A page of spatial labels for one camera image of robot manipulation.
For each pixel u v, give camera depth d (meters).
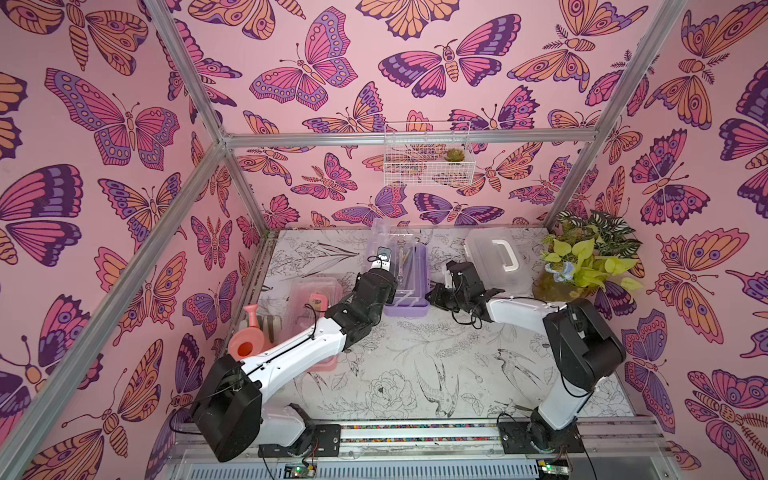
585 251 0.81
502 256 0.96
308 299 0.88
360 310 0.61
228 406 0.41
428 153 0.95
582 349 0.48
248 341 0.80
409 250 1.00
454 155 0.92
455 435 0.75
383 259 0.67
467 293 0.73
